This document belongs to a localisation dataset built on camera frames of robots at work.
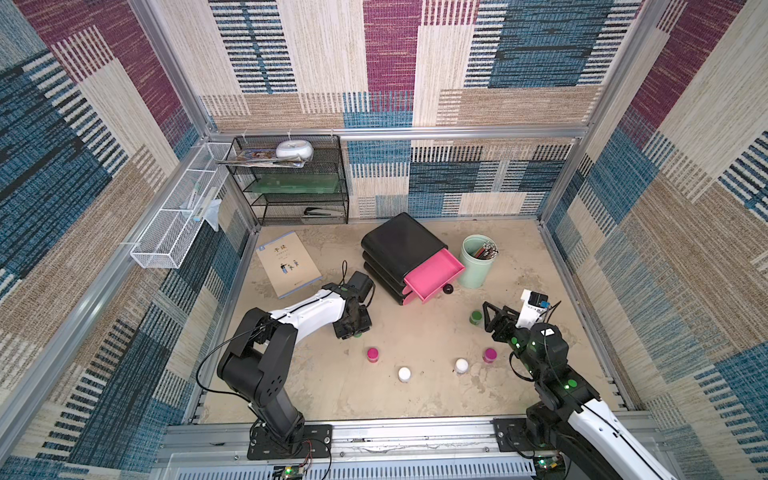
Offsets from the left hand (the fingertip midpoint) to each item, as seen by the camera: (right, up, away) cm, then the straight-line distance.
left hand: (362, 327), depth 91 cm
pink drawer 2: (+14, +9, +1) cm, 17 cm away
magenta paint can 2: (+37, -6, -5) cm, 38 cm away
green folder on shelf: (-23, +46, +11) cm, 52 cm away
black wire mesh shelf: (-27, +39, +27) cm, 55 cm away
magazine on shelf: (-29, +51, 0) cm, 59 cm away
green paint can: (+34, +3, -1) cm, 34 cm away
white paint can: (+12, -10, -10) cm, 19 cm away
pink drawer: (+21, +16, -3) cm, 27 cm away
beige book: (-28, +18, +17) cm, 37 cm away
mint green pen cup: (+36, +16, +5) cm, 40 cm away
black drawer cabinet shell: (+10, +23, -1) cm, 25 cm away
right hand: (+35, +10, -13) cm, 39 cm away
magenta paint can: (+3, -5, -8) cm, 10 cm away
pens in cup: (+37, +23, -3) cm, 44 cm away
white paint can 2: (+28, -8, -8) cm, 30 cm away
